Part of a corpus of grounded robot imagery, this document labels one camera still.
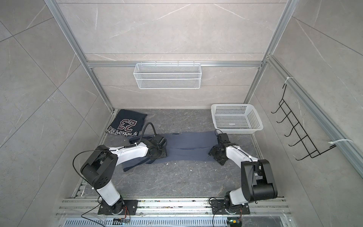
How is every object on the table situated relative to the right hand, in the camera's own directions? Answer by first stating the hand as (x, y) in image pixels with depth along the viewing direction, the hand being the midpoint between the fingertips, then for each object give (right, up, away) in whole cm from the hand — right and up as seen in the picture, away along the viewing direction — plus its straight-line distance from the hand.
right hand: (212, 155), depth 92 cm
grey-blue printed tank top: (-21, +4, +5) cm, 22 cm away
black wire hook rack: (+36, +16, -29) cm, 49 cm away
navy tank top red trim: (-64, +21, +15) cm, 69 cm away
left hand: (-32, +2, 0) cm, 33 cm away
